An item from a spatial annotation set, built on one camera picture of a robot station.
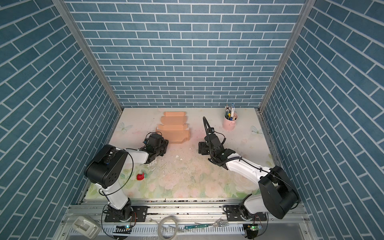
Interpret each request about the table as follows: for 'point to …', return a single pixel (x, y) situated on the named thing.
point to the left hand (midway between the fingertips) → (170, 140)
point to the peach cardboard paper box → (175, 127)
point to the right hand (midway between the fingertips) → (202, 142)
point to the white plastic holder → (86, 226)
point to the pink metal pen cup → (229, 125)
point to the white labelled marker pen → (233, 111)
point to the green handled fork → (220, 224)
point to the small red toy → (140, 177)
